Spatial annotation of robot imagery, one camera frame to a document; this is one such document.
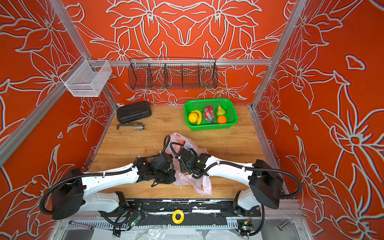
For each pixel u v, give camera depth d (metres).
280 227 0.67
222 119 1.05
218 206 0.74
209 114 1.04
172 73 0.98
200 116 1.07
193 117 1.04
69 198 0.40
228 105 1.11
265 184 0.42
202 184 0.62
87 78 0.92
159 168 0.62
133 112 1.07
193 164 0.61
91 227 0.68
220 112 1.07
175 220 0.68
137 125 1.04
